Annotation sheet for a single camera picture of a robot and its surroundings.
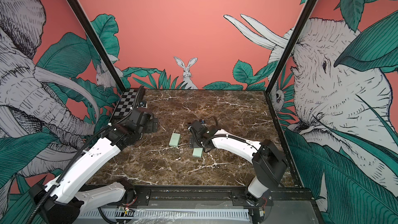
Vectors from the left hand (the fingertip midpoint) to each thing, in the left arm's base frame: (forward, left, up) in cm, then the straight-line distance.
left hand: (146, 118), depth 76 cm
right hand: (-6, -25, -15) cm, 29 cm away
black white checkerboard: (+29, +26, -22) cm, 45 cm away
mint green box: (-2, -12, -21) cm, 24 cm away
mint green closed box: (-10, -25, -22) cm, 35 cm away
